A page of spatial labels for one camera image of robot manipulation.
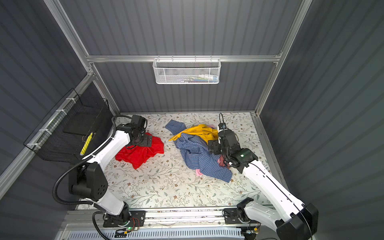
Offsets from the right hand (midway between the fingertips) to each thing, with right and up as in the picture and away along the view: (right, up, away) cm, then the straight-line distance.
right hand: (219, 142), depth 77 cm
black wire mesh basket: (-74, +7, -3) cm, 74 cm away
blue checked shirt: (-12, -7, +7) cm, 16 cm away
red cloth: (-46, -9, +9) cm, 48 cm away
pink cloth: (-11, -20, +11) cm, 25 cm away
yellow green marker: (-64, 0, -8) cm, 65 cm away
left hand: (-45, -1, +11) cm, 46 cm away
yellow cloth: (-8, +5, +14) cm, 17 cm away
